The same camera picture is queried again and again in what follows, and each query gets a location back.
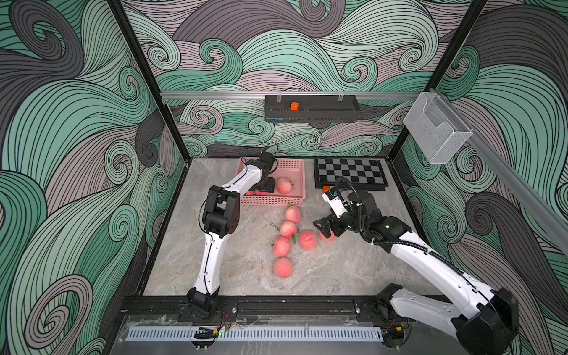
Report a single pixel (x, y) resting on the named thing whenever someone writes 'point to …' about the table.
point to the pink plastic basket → (293, 169)
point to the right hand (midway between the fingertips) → (326, 215)
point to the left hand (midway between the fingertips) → (264, 185)
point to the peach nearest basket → (292, 213)
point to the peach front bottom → (283, 268)
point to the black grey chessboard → (367, 174)
